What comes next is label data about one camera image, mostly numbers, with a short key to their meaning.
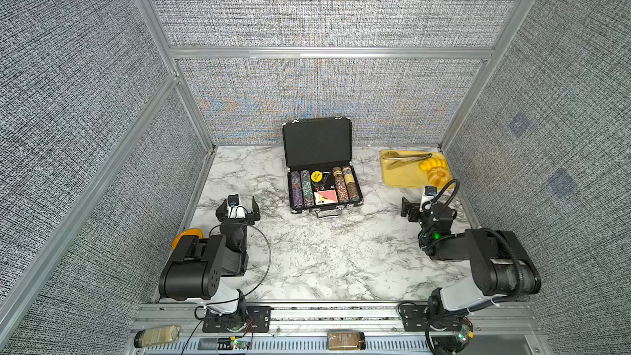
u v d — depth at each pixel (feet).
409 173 3.69
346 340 2.21
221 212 2.57
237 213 2.49
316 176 3.39
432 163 3.59
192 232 2.68
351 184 3.30
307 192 3.23
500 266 1.49
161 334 2.22
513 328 2.40
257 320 2.41
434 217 2.30
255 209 2.71
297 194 3.20
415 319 2.40
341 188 3.27
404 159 3.77
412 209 2.75
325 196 3.24
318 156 3.50
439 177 3.39
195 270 1.48
